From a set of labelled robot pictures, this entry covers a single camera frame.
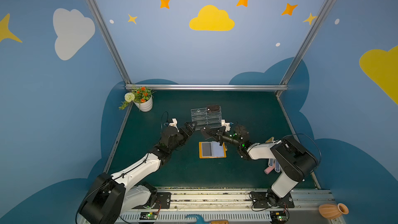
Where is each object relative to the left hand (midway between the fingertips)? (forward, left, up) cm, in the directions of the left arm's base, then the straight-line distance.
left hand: (197, 128), depth 80 cm
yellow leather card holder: (-4, -9, -17) cm, 20 cm away
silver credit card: (+2, -5, -5) cm, 7 cm away
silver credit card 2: (+22, -10, -9) cm, 26 cm away
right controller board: (-37, -39, -19) cm, 57 cm away
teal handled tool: (-39, -8, -16) cm, 43 cm away
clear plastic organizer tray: (+17, -8, -13) cm, 23 cm away
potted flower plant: (+26, +37, -4) cm, 45 cm away
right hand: (0, -5, -2) cm, 6 cm away
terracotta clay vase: (-35, -59, -10) cm, 70 cm away
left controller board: (-37, +22, -18) cm, 46 cm away
